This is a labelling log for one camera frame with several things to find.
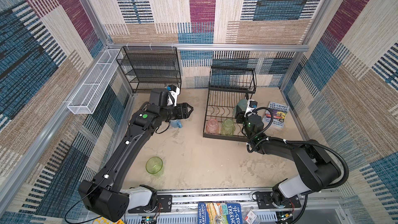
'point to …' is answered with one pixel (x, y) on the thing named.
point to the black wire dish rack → (228, 85)
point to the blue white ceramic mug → (175, 123)
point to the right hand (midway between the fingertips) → (244, 107)
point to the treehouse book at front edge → (219, 213)
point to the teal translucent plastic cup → (242, 104)
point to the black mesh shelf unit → (149, 68)
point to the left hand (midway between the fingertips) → (189, 109)
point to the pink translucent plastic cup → (212, 127)
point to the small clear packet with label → (249, 215)
